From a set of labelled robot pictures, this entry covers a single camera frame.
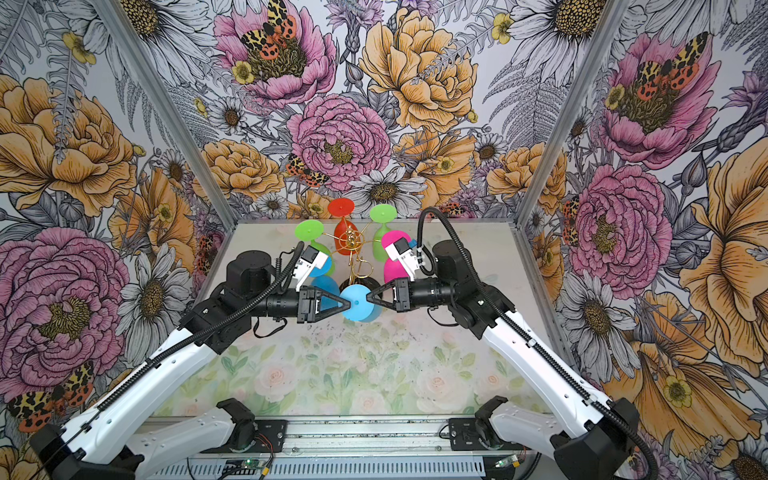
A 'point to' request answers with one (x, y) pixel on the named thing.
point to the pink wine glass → (392, 271)
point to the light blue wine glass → (360, 308)
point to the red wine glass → (346, 234)
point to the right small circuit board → (506, 462)
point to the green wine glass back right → (382, 214)
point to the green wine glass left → (310, 230)
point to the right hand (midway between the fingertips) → (371, 310)
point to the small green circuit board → (252, 463)
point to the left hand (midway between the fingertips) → (346, 315)
